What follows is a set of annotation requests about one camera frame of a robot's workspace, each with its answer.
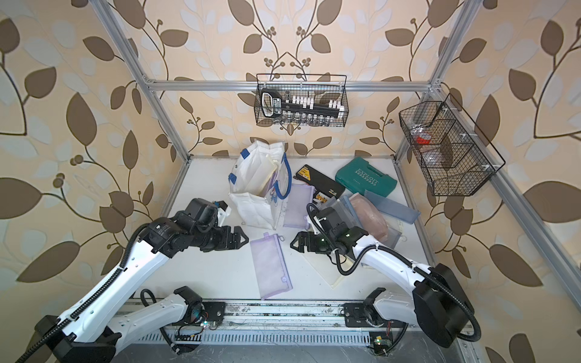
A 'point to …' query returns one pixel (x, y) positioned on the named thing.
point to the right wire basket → (452, 150)
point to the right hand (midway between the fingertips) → (300, 246)
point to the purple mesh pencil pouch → (301, 196)
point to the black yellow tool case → (324, 185)
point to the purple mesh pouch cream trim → (263, 176)
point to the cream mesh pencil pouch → (329, 271)
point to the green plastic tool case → (359, 175)
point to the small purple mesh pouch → (271, 266)
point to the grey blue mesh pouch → (393, 208)
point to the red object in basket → (424, 138)
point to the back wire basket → (318, 100)
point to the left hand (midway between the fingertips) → (236, 240)
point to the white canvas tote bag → (268, 212)
